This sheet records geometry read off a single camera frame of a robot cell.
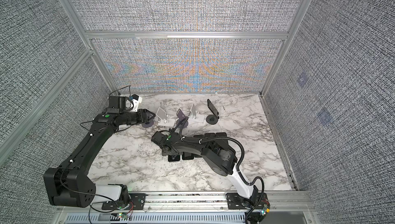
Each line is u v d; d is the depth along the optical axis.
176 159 0.88
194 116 1.02
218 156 0.52
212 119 1.03
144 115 0.70
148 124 1.02
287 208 0.73
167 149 0.65
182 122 1.05
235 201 0.73
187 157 0.87
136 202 0.74
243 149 0.49
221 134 0.96
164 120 0.98
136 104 0.73
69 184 0.39
